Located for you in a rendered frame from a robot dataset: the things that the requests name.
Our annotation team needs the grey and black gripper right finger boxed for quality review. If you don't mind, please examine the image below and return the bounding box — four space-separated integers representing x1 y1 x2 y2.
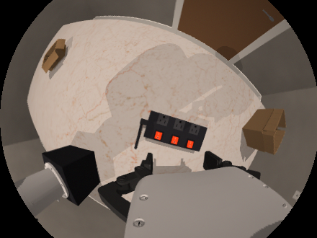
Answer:
203 151 261 180

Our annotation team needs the black power strip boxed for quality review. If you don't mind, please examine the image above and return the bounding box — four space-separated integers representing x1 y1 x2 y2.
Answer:
134 110 207 151

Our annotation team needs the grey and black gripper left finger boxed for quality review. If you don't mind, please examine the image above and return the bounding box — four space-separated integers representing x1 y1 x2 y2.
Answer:
98 153 153 223

